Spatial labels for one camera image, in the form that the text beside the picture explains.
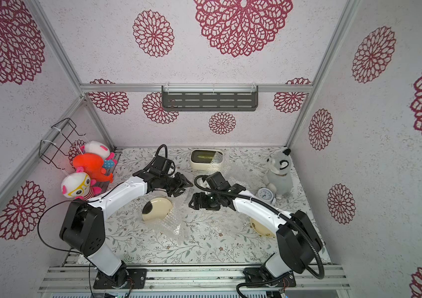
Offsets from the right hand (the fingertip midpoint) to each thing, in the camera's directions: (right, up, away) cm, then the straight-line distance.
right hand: (194, 204), depth 81 cm
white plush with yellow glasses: (-50, +8, 0) cm, 50 cm away
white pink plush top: (-50, +26, +13) cm, 58 cm away
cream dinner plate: (-20, -5, +12) cm, 24 cm away
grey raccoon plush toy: (+40, +17, +6) cm, 44 cm away
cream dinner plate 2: (+31, -13, +6) cm, 34 cm away
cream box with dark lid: (+4, +21, +29) cm, 36 cm away
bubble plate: (-8, -7, -6) cm, 12 cm away
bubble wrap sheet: (+23, +13, +25) cm, 37 cm away
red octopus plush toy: (-50, +17, +8) cm, 53 cm away
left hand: (-1, +7, +5) cm, 8 cm away
